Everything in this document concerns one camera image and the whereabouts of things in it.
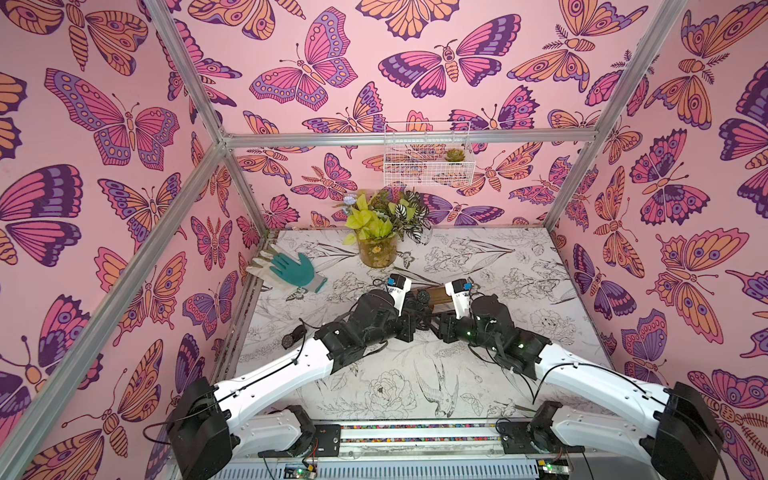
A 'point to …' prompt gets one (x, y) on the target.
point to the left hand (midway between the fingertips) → (426, 315)
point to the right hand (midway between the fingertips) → (428, 315)
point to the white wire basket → (422, 153)
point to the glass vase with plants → (380, 219)
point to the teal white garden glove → (279, 265)
